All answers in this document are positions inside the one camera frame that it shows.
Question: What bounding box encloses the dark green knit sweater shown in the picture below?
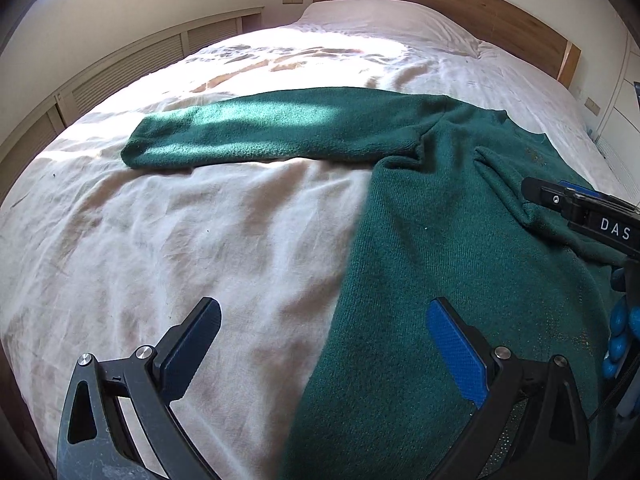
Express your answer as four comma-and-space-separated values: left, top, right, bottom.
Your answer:
122, 88, 623, 479

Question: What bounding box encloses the white wardrobe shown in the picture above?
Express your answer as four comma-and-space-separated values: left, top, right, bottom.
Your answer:
597, 35, 640, 204

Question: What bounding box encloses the white bed sheet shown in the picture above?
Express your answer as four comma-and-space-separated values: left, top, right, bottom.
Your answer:
1, 23, 624, 479

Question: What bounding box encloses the wooden headboard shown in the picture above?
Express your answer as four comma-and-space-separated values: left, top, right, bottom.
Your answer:
314, 0, 582, 87

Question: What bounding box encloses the white pillow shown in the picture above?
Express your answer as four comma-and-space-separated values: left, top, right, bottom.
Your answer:
295, 0, 480, 58

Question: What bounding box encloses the louvered radiator cover cabinet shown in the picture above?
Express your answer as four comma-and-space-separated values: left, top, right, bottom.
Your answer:
1, 6, 264, 196

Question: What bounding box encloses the right wall switch plate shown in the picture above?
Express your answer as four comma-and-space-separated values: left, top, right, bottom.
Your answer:
585, 98, 601, 116

